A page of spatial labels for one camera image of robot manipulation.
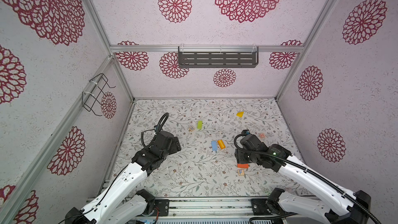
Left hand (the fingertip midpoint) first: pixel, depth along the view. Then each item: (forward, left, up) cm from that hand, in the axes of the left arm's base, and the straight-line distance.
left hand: (172, 145), depth 79 cm
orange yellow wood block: (+7, -28, -14) cm, 32 cm away
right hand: (-4, -33, 0) cm, 34 cm away
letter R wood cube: (+20, -9, -14) cm, 26 cm away
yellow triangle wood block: (+32, -45, -15) cm, 57 cm away
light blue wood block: (+7, -23, -14) cm, 28 cm away
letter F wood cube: (-10, -37, -14) cm, 40 cm away
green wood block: (+23, -15, -15) cm, 32 cm away
